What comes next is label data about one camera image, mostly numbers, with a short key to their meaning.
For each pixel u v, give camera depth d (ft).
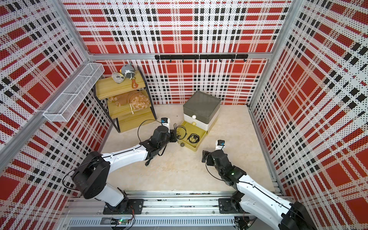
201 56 2.90
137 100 2.90
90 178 1.45
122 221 2.26
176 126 2.89
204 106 3.03
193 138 3.30
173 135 2.51
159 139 2.18
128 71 2.83
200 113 2.76
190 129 3.31
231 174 1.93
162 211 2.40
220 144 2.35
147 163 2.90
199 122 3.06
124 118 3.64
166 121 2.52
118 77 2.76
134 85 2.83
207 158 2.45
